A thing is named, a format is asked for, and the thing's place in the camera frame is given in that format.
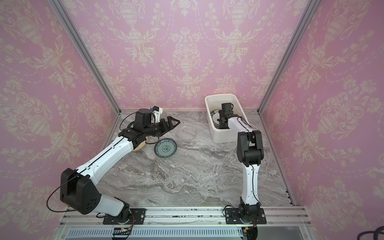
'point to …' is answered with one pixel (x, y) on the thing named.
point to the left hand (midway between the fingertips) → (176, 125)
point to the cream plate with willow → (140, 146)
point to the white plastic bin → (213, 102)
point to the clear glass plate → (186, 132)
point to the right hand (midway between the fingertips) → (221, 115)
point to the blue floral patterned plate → (165, 148)
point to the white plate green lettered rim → (215, 115)
